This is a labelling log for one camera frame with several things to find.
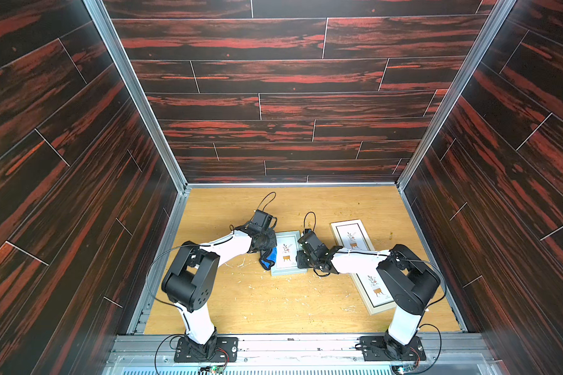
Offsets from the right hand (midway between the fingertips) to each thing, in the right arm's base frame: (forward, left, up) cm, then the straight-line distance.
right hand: (303, 255), depth 96 cm
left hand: (+4, +12, +4) cm, 13 cm away
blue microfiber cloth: (-5, +13, +4) cm, 15 cm away
